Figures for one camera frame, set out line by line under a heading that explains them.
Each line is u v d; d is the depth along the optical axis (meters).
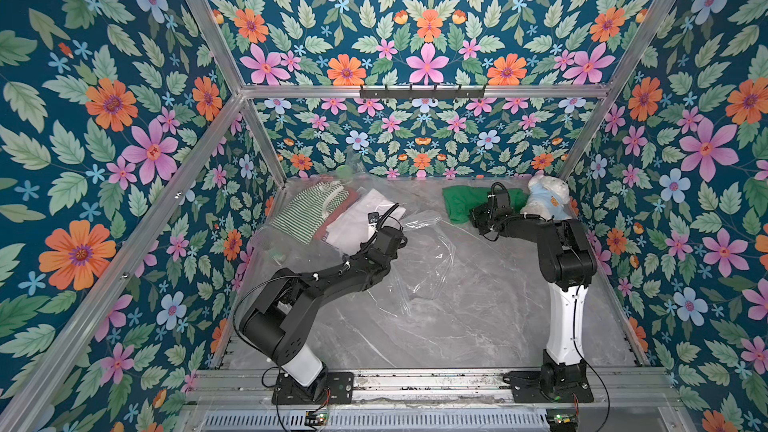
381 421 0.77
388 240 0.70
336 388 0.74
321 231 0.99
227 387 0.75
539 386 0.73
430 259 0.96
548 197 1.04
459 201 1.11
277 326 0.45
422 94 0.93
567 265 0.58
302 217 1.03
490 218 0.88
